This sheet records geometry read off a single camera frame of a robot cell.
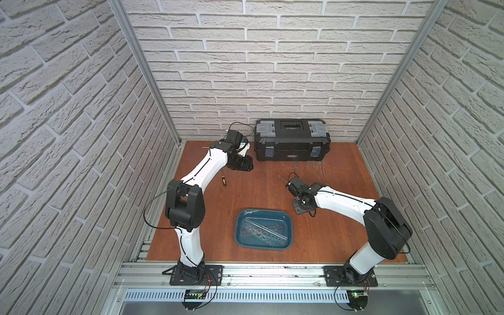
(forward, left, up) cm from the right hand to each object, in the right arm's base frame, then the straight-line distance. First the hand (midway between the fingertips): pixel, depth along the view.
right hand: (305, 205), depth 90 cm
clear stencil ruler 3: (-9, +28, -2) cm, 29 cm away
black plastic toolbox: (+30, +3, +14) cm, 33 cm away
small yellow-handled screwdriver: (+17, +39, -1) cm, 43 cm away
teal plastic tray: (-14, +28, -3) cm, 31 cm away
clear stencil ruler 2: (-9, +27, -2) cm, 29 cm away
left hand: (+17, +24, +13) cm, 32 cm away
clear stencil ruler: (-14, +14, -2) cm, 20 cm away
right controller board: (-37, -12, -4) cm, 39 cm away
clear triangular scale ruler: (-9, +14, -2) cm, 17 cm away
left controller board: (-31, +49, -5) cm, 58 cm away
